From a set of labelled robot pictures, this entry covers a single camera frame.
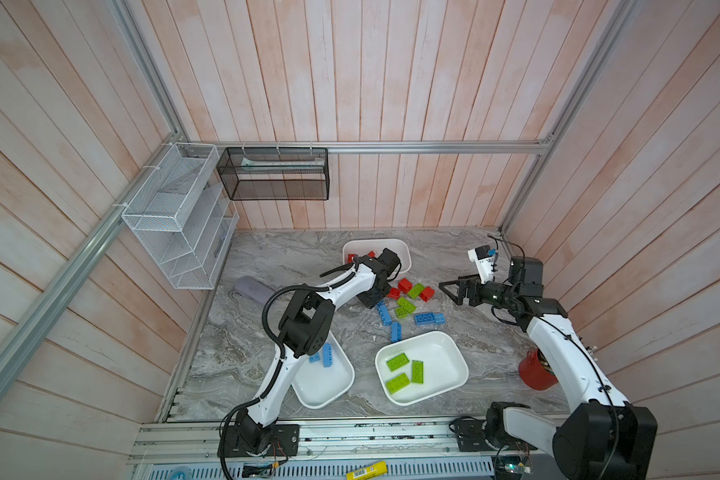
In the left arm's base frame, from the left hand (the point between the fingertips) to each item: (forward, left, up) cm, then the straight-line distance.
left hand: (380, 301), depth 98 cm
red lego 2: (+6, -9, +1) cm, 10 cm away
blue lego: (-18, +17, +1) cm, 25 cm away
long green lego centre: (-1, -9, -1) cm, 9 cm away
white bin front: (-21, -18, -1) cm, 28 cm away
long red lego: (+3, -5, 0) cm, 6 cm away
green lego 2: (-23, -9, -1) cm, 25 cm away
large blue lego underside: (-6, -14, -1) cm, 16 cm away
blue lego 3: (-12, -4, +1) cm, 13 cm away
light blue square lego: (-7, -19, +1) cm, 20 cm away
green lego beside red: (+5, -12, 0) cm, 13 cm away
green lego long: (-27, -3, 0) cm, 27 cm away
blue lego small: (-19, +20, 0) cm, 28 cm away
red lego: (+17, +10, +2) cm, 20 cm away
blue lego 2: (-4, -1, +1) cm, 4 cm away
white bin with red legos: (+22, +6, +2) cm, 23 cm away
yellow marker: (-47, +6, +2) cm, 47 cm away
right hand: (-5, -18, +19) cm, 27 cm away
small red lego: (+20, +2, 0) cm, 21 cm away
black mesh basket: (+40, +37, +23) cm, 59 cm away
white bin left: (-28, +19, +1) cm, 33 cm away
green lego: (-20, -4, -1) cm, 21 cm away
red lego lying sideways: (+2, -16, +2) cm, 16 cm away
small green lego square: (-5, -6, 0) cm, 8 cm away
